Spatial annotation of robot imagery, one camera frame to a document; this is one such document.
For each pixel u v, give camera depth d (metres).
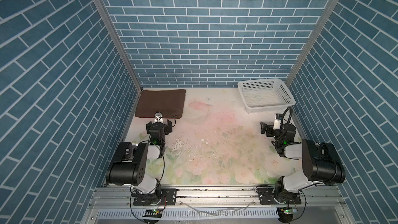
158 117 0.79
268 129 0.85
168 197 0.73
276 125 0.83
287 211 0.72
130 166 0.46
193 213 0.71
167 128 0.86
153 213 0.72
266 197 0.74
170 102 1.06
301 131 1.03
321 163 0.47
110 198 0.75
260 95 1.16
